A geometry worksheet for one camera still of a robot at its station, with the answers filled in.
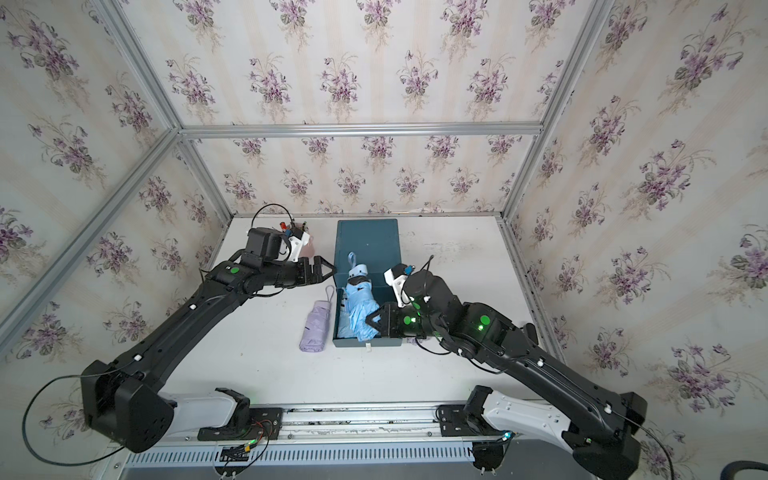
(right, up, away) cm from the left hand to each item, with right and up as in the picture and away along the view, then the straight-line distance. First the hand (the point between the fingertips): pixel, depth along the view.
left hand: (327, 274), depth 76 cm
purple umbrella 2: (+23, -21, +10) cm, 33 cm away
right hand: (+12, -8, -14) cm, 20 cm away
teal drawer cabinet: (+12, +8, +8) cm, 16 cm away
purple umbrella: (-6, -19, +10) cm, 22 cm away
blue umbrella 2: (+4, -15, +2) cm, 16 cm away
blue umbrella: (+10, -5, -12) cm, 17 cm away
